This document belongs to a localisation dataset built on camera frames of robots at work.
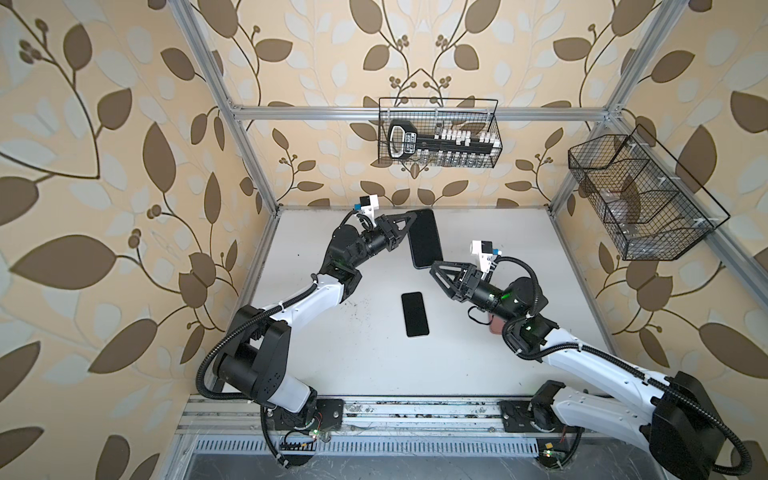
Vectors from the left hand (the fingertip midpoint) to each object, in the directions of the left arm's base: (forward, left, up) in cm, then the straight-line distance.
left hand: (420, 216), depth 69 cm
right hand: (-13, -3, -4) cm, 14 cm away
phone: (-4, -1, -5) cm, 7 cm away
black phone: (-8, -1, -36) cm, 37 cm away
